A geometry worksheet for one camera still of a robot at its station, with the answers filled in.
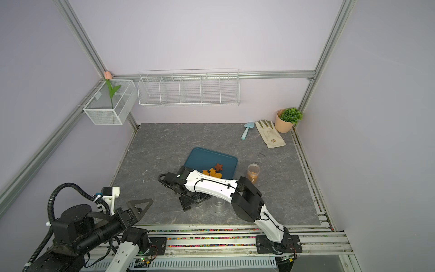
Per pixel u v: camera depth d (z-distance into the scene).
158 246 0.74
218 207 0.84
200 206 0.74
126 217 0.48
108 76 0.89
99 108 0.82
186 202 0.70
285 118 1.08
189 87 0.99
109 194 0.52
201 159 1.03
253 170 0.87
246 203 0.49
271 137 1.15
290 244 0.72
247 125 1.20
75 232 0.38
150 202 0.54
